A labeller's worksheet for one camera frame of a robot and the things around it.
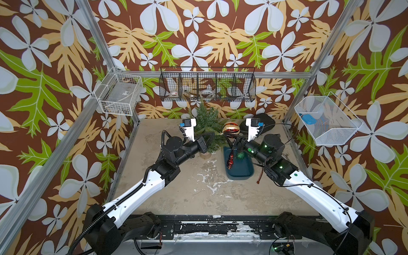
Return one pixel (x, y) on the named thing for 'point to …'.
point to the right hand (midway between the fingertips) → (228, 132)
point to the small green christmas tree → (209, 125)
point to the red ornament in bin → (230, 161)
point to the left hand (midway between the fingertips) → (215, 132)
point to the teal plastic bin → (242, 169)
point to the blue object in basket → (308, 119)
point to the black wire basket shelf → (204, 84)
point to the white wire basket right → (336, 124)
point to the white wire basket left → (119, 93)
